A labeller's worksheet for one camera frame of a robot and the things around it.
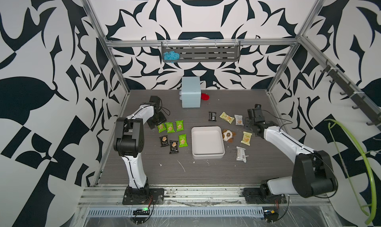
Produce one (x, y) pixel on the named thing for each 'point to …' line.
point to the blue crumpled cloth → (171, 55)
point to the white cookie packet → (238, 119)
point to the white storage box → (207, 142)
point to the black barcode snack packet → (212, 116)
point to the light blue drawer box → (190, 93)
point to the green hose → (331, 122)
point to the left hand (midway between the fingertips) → (157, 120)
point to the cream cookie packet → (228, 118)
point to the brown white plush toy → (227, 135)
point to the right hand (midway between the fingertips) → (251, 120)
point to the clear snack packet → (240, 154)
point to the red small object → (205, 96)
